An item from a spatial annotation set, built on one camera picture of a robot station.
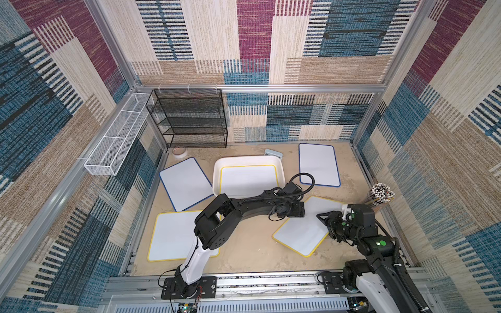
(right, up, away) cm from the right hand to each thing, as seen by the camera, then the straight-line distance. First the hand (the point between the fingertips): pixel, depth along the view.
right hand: (318, 221), depth 79 cm
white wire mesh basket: (-94, +26, +15) cm, 99 cm away
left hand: (-4, 0, +10) cm, 11 cm away
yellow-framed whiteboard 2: (-7, -4, -4) cm, 9 cm away
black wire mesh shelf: (-61, +48, +30) cm, 83 cm away
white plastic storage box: (-30, +25, +33) cm, 51 cm away
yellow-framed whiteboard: (-31, +14, +24) cm, 41 cm away
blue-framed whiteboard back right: (+11, +24, +32) cm, 42 cm away
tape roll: (-69, +30, +38) cm, 84 cm away
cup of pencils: (+24, +11, -1) cm, 27 cm away
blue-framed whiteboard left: (-61, +12, +24) cm, 67 cm away
